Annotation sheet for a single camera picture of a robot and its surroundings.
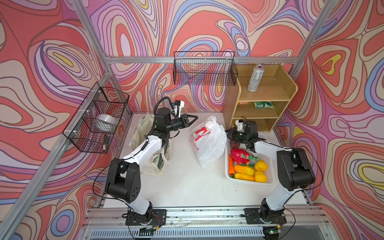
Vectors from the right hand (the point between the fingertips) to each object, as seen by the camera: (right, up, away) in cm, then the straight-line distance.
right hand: (222, 133), depth 92 cm
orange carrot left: (+4, -19, -4) cm, 20 cm away
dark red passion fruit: (+7, -7, 0) cm, 10 cm away
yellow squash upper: (+11, -20, -9) cm, 24 cm away
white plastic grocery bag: (-10, -3, -8) cm, 13 cm away
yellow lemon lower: (+17, -22, -14) cm, 31 cm away
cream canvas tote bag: (-47, +6, -6) cm, 47 cm away
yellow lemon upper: (+19, -17, -10) cm, 28 cm away
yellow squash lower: (+10, -24, -10) cm, 28 cm away
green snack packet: (+29, +19, +6) cm, 35 cm away
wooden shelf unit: (+22, +24, -6) cm, 33 cm away
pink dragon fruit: (+10, -13, -8) cm, 19 cm away
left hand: (-16, +9, -16) cm, 24 cm away
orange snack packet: (+16, +21, +9) cm, 28 cm away
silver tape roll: (-61, +6, -22) cm, 65 cm away
